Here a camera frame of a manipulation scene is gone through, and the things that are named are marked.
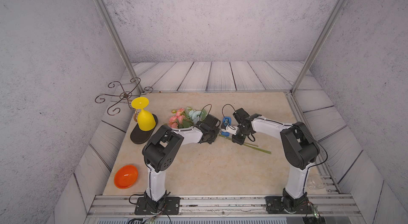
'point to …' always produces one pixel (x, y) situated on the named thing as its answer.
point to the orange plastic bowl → (126, 177)
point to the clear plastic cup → (315, 182)
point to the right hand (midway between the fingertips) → (235, 138)
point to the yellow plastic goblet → (145, 121)
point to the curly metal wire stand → (127, 94)
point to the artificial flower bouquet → (188, 119)
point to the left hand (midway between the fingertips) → (224, 133)
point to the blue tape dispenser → (227, 120)
